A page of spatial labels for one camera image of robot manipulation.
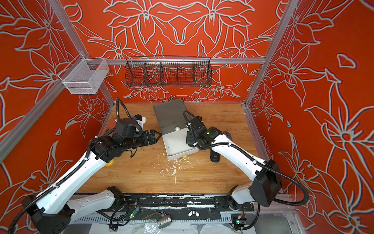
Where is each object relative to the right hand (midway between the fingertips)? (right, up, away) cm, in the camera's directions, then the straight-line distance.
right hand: (191, 136), depth 80 cm
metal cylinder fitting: (-13, -38, -14) cm, 43 cm away
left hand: (-17, +2, -10) cm, 20 cm away
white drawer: (-9, -7, +8) cm, 14 cm away
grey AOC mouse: (+15, -14, +8) cm, 22 cm away
